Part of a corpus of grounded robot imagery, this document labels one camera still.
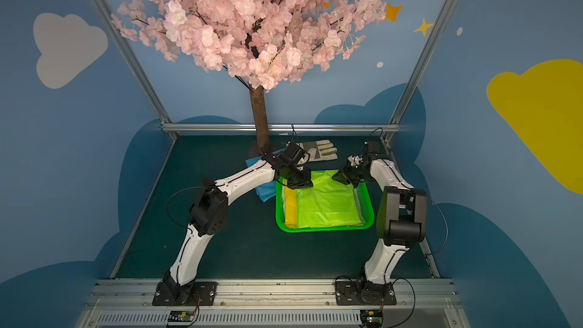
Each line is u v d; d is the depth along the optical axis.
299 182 0.82
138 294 0.76
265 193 0.95
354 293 0.74
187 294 0.67
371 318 0.73
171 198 0.98
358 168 0.81
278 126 1.19
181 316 0.72
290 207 0.89
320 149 1.15
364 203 0.86
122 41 0.84
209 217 0.56
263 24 0.55
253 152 1.14
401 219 0.50
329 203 0.85
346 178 0.84
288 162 0.75
